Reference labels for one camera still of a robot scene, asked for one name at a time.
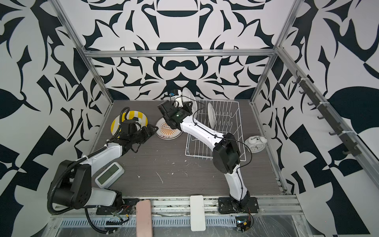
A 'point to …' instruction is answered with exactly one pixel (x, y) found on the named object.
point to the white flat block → (197, 214)
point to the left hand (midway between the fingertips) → (154, 128)
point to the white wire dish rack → (223, 116)
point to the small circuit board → (243, 223)
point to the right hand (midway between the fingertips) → (190, 101)
